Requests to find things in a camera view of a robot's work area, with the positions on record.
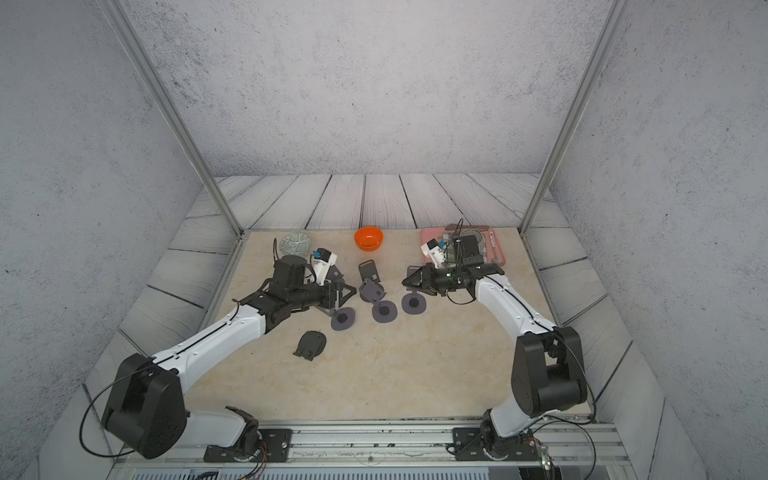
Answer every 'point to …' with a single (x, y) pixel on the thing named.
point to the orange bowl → (368, 238)
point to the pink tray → (441, 239)
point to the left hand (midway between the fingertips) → (353, 290)
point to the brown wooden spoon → (452, 227)
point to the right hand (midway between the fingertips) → (408, 283)
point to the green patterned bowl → (294, 243)
